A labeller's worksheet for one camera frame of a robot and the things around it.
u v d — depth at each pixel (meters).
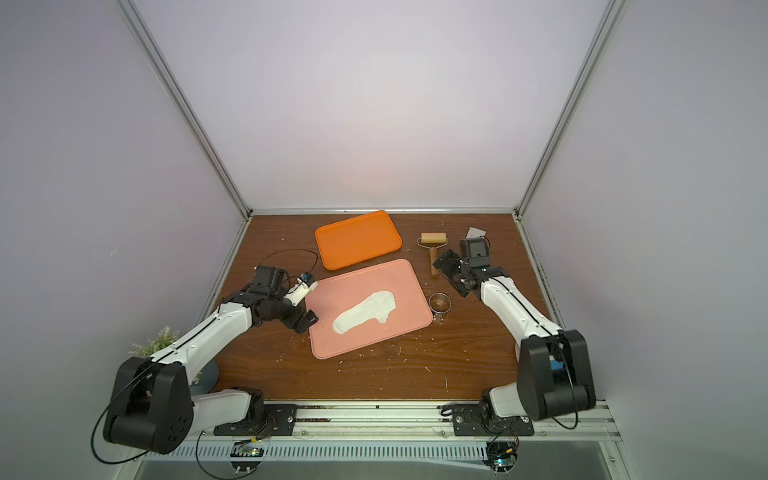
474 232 1.13
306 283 0.78
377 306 0.93
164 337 0.70
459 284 0.64
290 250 1.13
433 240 1.10
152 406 0.41
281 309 0.73
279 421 0.73
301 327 0.78
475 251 0.67
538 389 0.42
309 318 0.79
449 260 0.81
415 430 0.73
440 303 0.93
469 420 0.72
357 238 1.13
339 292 1.00
